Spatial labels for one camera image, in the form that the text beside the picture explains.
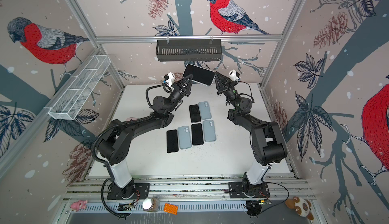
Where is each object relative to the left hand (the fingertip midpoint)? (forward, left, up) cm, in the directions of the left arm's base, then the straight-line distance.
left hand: (195, 75), depth 65 cm
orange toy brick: (-45, +12, -42) cm, 63 cm away
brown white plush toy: (-44, -48, -40) cm, 77 cm away
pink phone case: (+1, +41, -38) cm, 56 cm away
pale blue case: (-9, +8, -44) cm, 46 cm away
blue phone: (-8, 0, -42) cm, 43 cm away
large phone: (-4, -8, -44) cm, 45 cm away
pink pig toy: (-44, +54, -41) cm, 81 cm away
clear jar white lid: (-44, +18, -32) cm, 58 cm away
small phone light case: (+10, -6, -45) cm, 46 cm away
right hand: (+2, -9, -2) cm, 9 cm away
